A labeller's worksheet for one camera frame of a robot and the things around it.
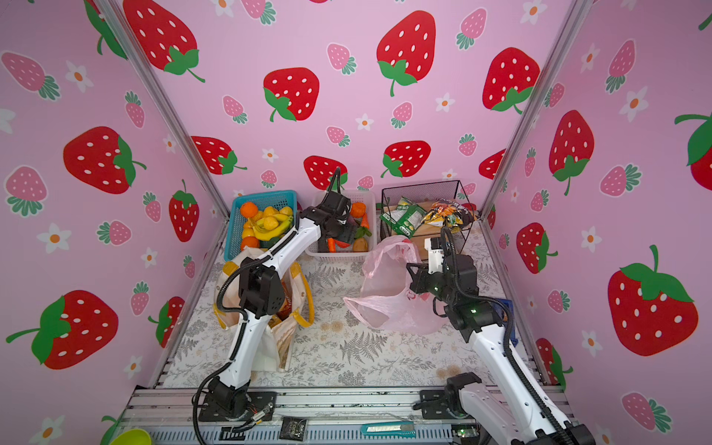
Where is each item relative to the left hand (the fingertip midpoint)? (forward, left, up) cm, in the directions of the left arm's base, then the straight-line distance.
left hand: (346, 231), depth 100 cm
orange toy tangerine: (+14, +41, -3) cm, 44 cm away
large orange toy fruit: (0, +37, -7) cm, 38 cm away
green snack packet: (-1, -21, +8) cm, 23 cm away
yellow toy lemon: (+7, +31, -3) cm, 32 cm away
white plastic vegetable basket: (+6, -7, -5) cm, 11 cm away
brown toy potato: (-1, -5, -6) cm, 8 cm away
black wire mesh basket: (+3, -28, +8) cm, 29 cm away
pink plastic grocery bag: (-34, -13, +11) cm, 38 cm away
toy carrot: (0, +6, -8) cm, 10 cm away
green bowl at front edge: (-61, +50, -8) cm, 80 cm away
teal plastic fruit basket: (+20, +37, -2) cm, 42 cm away
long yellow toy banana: (+3, +29, -5) cm, 30 cm away
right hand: (-23, -19, +12) cm, 32 cm away
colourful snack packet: (-3, -35, +12) cm, 37 cm away
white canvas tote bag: (-42, +17, -1) cm, 46 cm away
